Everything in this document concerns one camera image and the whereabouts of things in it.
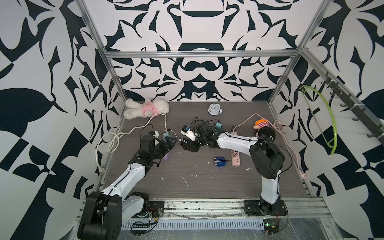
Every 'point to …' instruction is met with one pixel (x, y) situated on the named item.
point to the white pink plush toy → (147, 108)
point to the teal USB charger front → (218, 126)
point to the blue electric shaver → (219, 161)
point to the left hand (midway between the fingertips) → (172, 140)
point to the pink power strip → (235, 155)
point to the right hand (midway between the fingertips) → (186, 140)
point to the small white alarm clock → (215, 109)
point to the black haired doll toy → (260, 123)
